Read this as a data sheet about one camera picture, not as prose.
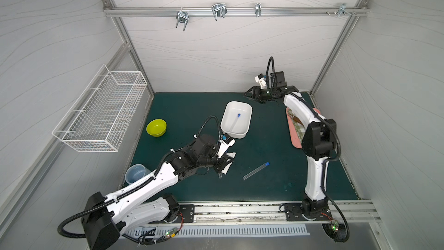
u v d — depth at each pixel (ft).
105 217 1.27
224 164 2.05
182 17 2.59
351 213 2.46
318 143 1.80
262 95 2.69
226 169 2.35
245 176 2.75
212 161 2.05
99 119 2.25
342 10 2.51
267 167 2.83
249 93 2.82
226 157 2.13
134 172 2.58
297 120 2.10
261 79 2.82
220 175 2.75
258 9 2.58
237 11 2.58
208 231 2.30
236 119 3.44
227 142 2.09
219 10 2.51
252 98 2.74
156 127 3.31
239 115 3.53
